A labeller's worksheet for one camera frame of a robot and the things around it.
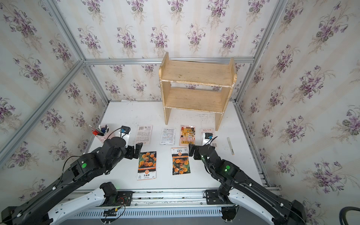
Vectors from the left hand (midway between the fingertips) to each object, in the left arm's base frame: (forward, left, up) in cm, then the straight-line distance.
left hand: (137, 144), depth 69 cm
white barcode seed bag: (+20, +4, -23) cm, 30 cm away
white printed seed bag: (-3, -37, +6) cm, 38 cm away
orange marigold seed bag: (-3, -2, -22) cm, 23 cm away
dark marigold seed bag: (-1, -22, -22) cm, 31 cm away
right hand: (+2, -31, -7) cm, 32 cm away
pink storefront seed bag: (+18, -27, -22) cm, 39 cm away
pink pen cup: (+15, +28, -14) cm, 35 cm away
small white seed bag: (+18, -13, -22) cm, 32 cm away
